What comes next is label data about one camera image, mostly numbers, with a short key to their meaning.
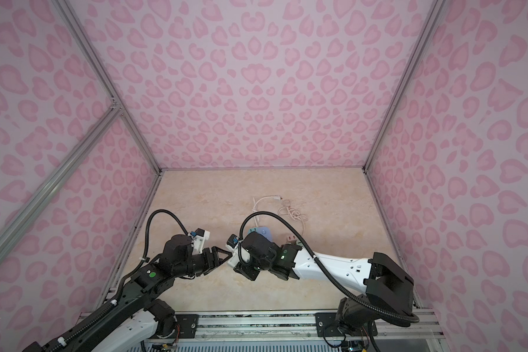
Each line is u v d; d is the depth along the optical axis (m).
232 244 0.66
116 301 0.49
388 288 0.41
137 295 0.52
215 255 0.69
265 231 0.93
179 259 0.61
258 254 0.59
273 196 1.07
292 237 0.58
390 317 0.37
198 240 0.72
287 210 1.00
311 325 0.75
